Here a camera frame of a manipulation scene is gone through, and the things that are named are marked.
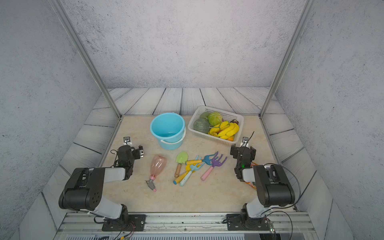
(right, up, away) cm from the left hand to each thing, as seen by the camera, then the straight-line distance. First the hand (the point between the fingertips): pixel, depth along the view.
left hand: (134, 146), depth 94 cm
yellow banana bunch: (+57, +10, +3) cm, 58 cm away
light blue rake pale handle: (+36, -13, -3) cm, 39 cm away
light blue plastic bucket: (+22, +11, +3) cm, 25 cm away
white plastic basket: (+40, +7, +7) cm, 41 cm away
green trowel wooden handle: (+29, -8, +2) cm, 30 cm away
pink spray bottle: (+16, -11, -8) cm, 21 cm away
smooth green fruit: (+45, +20, +15) cm, 51 cm away
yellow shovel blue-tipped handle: (+34, -11, -2) cm, 35 cm away
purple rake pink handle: (+50, -11, -1) cm, 51 cm away
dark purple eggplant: (+66, +16, +13) cm, 69 cm away
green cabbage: (+51, +18, +7) cm, 54 cm away
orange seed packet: (+61, -9, -30) cm, 68 cm away
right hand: (+68, +1, -1) cm, 68 cm away
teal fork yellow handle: (+45, -9, +1) cm, 46 cm away
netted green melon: (+42, +13, +6) cm, 45 cm away
